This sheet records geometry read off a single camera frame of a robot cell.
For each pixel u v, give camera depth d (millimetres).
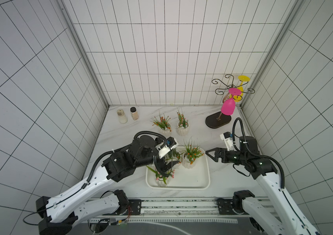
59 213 378
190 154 789
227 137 670
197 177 832
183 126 972
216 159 648
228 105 914
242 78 899
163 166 534
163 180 695
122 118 1043
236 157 618
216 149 645
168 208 743
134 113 1065
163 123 923
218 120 1091
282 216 422
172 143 510
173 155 833
